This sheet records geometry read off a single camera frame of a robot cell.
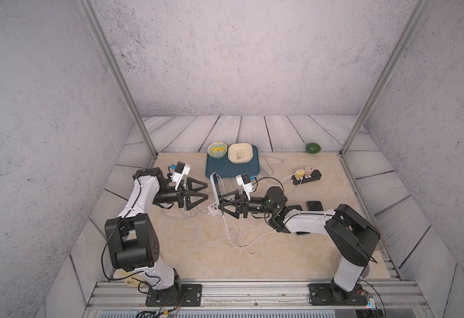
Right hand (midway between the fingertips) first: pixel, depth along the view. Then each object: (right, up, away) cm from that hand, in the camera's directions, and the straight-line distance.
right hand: (221, 205), depth 70 cm
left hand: (-5, +4, +3) cm, 7 cm away
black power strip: (+48, +9, +38) cm, 62 cm away
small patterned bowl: (-7, +24, +49) cm, 55 cm away
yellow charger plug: (+37, +10, +32) cm, 50 cm away
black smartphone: (-2, +6, +4) cm, 7 cm away
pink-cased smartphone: (+43, -5, +28) cm, 52 cm away
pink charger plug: (+42, +11, +33) cm, 55 cm away
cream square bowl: (+7, +22, +49) cm, 54 cm away
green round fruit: (+50, +25, +49) cm, 74 cm away
